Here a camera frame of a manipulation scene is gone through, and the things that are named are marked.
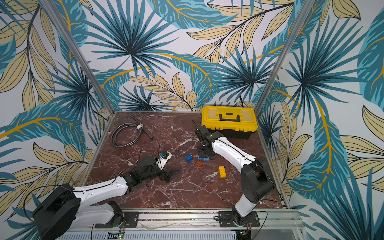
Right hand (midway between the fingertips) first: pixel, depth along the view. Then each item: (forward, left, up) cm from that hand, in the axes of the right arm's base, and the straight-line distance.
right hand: (205, 153), depth 88 cm
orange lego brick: (-3, +3, -8) cm, 9 cm away
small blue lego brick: (0, +10, -6) cm, 11 cm away
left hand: (-9, +18, 0) cm, 20 cm away
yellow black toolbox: (+17, -20, +7) cm, 27 cm away
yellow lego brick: (-9, -10, -8) cm, 15 cm away
